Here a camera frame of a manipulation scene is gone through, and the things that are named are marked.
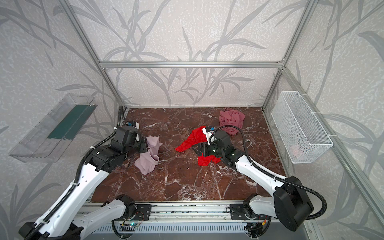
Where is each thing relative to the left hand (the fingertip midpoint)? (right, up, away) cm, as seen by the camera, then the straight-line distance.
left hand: (148, 137), depth 73 cm
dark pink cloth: (+46, +11, +36) cm, 60 cm away
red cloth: (+23, -3, +29) cm, 37 cm away
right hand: (+24, -3, +7) cm, 25 cm away
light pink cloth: (-2, -13, +6) cm, 14 cm away
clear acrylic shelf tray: (-41, -1, -9) cm, 42 cm away
